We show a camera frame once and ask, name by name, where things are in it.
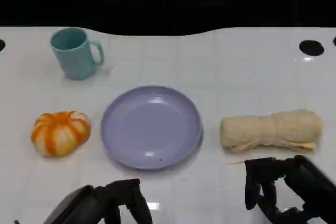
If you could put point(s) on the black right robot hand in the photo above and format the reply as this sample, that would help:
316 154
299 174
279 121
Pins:
312 182

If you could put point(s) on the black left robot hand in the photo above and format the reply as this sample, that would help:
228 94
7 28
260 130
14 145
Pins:
78 205

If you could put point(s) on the beige towel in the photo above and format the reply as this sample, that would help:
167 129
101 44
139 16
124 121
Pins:
270 130

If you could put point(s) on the orange and white bread roll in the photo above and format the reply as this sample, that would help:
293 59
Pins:
59 134

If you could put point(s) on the lilac plate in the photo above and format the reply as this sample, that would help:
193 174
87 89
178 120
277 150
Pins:
149 129

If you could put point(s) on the pale green mug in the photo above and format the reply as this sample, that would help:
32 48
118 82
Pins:
76 61

